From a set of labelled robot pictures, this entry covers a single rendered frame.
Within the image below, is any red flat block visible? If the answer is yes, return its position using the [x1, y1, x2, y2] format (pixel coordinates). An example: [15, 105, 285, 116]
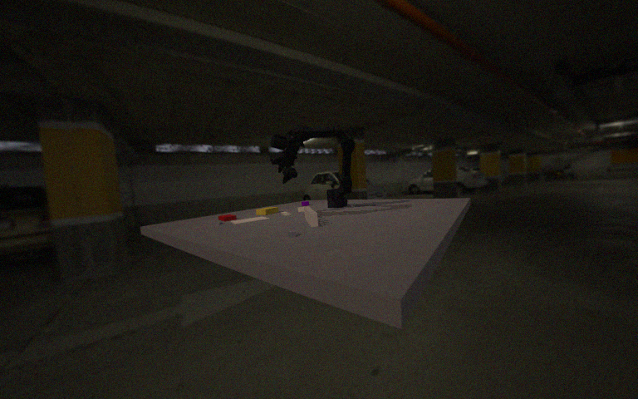
[218, 214, 237, 222]

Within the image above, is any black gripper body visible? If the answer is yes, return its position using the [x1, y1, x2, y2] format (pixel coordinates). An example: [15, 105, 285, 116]
[283, 150, 297, 178]

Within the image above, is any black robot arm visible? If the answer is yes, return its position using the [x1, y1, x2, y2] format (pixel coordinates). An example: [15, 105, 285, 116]
[270, 126, 356, 200]

